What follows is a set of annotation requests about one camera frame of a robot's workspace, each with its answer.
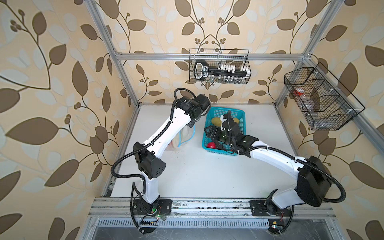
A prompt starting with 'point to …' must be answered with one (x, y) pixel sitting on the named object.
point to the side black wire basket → (326, 103)
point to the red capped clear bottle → (300, 92)
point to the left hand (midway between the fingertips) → (183, 117)
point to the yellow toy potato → (236, 120)
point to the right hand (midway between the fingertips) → (210, 132)
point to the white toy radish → (186, 132)
